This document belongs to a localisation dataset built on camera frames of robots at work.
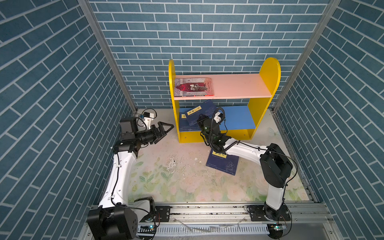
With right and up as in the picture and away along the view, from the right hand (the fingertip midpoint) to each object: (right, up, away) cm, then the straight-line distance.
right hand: (196, 112), depth 84 cm
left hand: (-13, -9, -12) cm, 20 cm away
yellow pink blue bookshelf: (+34, +12, +35) cm, 50 cm away
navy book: (+7, +3, +5) cm, 8 cm away
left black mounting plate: (-16, -50, -10) cm, 54 cm away
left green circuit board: (-24, -58, -12) cm, 64 cm away
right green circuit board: (+39, -58, -12) cm, 71 cm away
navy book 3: (+17, -30, +8) cm, 36 cm away
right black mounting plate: (+31, -51, -10) cm, 61 cm away
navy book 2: (-8, -8, +6) cm, 12 cm away
